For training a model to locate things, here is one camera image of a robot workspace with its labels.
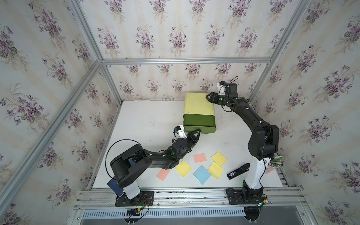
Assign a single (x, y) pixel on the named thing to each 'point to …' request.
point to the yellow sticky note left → (183, 168)
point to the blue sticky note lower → (202, 174)
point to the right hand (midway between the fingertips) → (211, 97)
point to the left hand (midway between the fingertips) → (204, 132)
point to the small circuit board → (133, 212)
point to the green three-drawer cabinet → (199, 113)
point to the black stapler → (242, 169)
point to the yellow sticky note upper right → (219, 159)
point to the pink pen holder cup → (270, 168)
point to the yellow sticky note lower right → (215, 170)
